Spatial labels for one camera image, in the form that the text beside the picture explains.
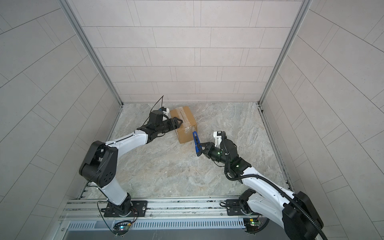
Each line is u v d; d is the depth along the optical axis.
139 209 0.71
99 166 0.46
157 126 0.71
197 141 0.76
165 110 0.82
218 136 0.72
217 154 0.66
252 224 0.68
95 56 0.89
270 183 0.47
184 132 0.84
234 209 0.71
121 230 0.64
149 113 0.69
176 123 0.81
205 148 0.69
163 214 0.70
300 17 0.74
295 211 0.39
